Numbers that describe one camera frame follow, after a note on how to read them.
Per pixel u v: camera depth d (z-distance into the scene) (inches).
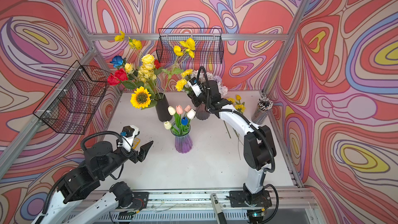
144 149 22.2
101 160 17.4
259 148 18.7
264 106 34.8
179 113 28.8
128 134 20.3
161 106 35.7
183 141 34.6
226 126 39.6
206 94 26.0
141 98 25.7
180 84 31.1
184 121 26.3
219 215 26.1
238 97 45.0
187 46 26.5
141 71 29.5
